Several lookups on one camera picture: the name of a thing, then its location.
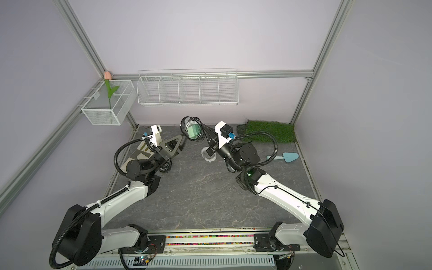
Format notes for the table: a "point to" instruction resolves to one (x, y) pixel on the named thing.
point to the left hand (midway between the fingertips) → (188, 139)
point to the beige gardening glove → (143, 152)
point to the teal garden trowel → (288, 157)
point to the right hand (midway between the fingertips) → (204, 126)
